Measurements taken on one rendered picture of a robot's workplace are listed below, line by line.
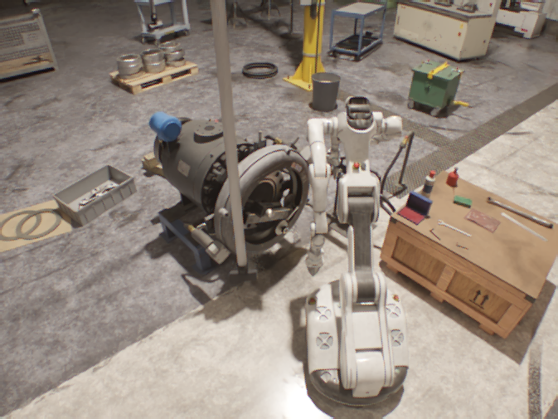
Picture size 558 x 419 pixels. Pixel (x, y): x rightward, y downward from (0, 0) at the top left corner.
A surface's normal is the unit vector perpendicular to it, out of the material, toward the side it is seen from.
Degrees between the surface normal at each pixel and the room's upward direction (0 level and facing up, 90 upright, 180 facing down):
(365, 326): 22
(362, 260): 47
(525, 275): 0
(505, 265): 0
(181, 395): 0
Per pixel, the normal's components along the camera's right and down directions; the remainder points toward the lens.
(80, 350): 0.00, -0.76
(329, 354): 0.01, -0.20
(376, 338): 0.01, -0.46
